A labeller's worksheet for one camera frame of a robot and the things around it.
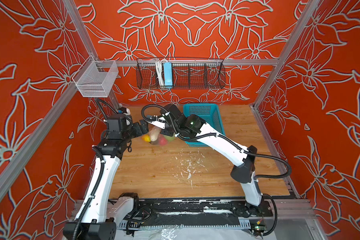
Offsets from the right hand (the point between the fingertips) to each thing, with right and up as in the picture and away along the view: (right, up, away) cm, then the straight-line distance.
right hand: (158, 120), depth 73 cm
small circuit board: (+48, -52, -5) cm, 70 cm away
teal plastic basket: (+35, +4, +38) cm, 52 cm away
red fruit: (0, -13, +15) cm, 20 cm away
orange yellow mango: (-9, -11, +15) cm, 21 cm away
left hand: (-10, -2, -1) cm, 10 cm away
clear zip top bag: (-3, -14, +17) cm, 22 cm away
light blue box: (+4, +27, +16) cm, 31 cm away
